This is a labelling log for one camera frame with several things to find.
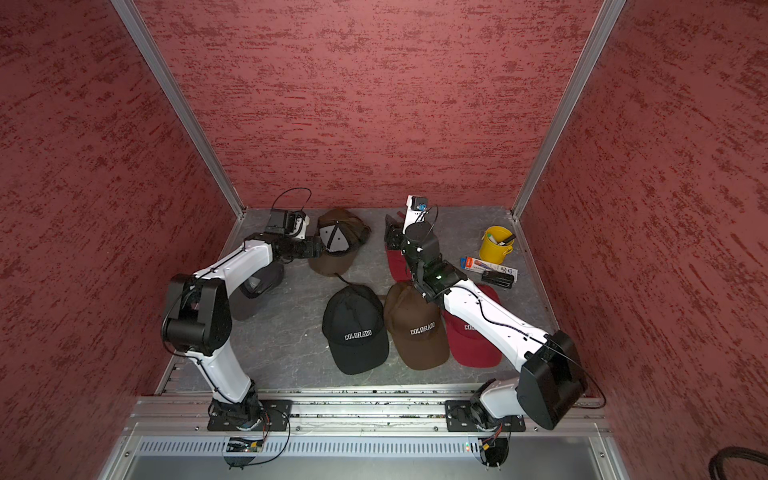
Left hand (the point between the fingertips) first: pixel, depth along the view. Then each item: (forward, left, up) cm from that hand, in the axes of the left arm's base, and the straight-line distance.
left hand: (313, 252), depth 96 cm
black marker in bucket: (+6, -67, 0) cm, 67 cm away
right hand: (-5, -27, +20) cm, 34 cm away
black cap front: (-24, -15, -4) cm, 29 cm away
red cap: (+2, -28, -8) cm, 29 cm away
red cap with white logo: (-28, -48, -7) cm, 56 cm away
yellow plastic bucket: (+4, -60, -4) cm, 60 cm away
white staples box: (+1, -57, -9) cm, 57 cm away
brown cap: (-25, -33, -2) cm, 41 cm away
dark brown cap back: (+16, -6, -9) cm, 19 cm away
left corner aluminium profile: (+24, +33, -13) cm, 43 cm away
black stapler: (-5, -63, -7) cm, 64 cm away
